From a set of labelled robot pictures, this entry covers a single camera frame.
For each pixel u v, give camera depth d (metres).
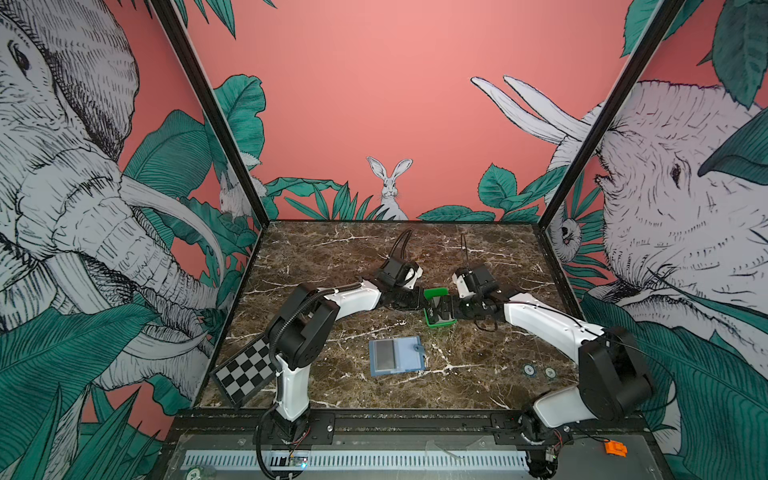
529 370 0.84
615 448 0.70
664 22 0.71
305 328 0.50
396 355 0.86
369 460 0.70
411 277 0.80
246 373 0.80
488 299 0.66
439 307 0.86
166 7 0.69
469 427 0.75
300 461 0.70
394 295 0.78
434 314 0.93
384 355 0.86
